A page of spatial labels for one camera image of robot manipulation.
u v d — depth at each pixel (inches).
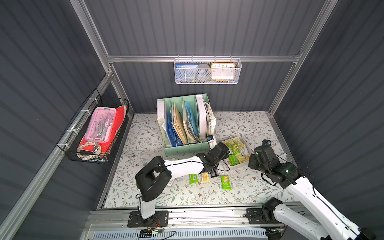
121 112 30.8
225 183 33.1
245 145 37.9
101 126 28.4
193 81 35.0
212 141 30.5
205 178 33.7
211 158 25.7
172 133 34.2
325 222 15.7
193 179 33.4
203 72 35.7
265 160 22.2
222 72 34.9
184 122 32.9
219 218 29.7
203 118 34.4
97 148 26.6
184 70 32.7
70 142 23.9
